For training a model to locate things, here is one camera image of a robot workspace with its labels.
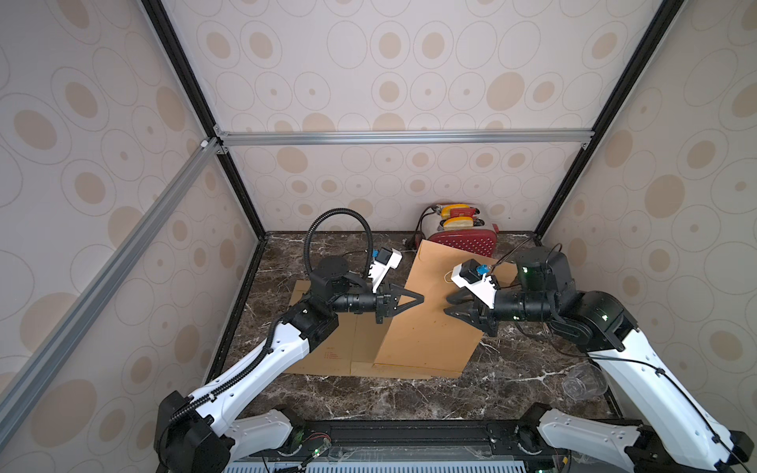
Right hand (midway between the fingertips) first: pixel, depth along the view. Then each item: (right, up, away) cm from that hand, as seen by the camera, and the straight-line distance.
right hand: (448, 309), depth 59 cm
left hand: (-5, +1, -1) cm, 5 cm away
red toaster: (+12, +21, +36) cm, 43 cm away
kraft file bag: (-29, -19, +29) cm, 45 cm away
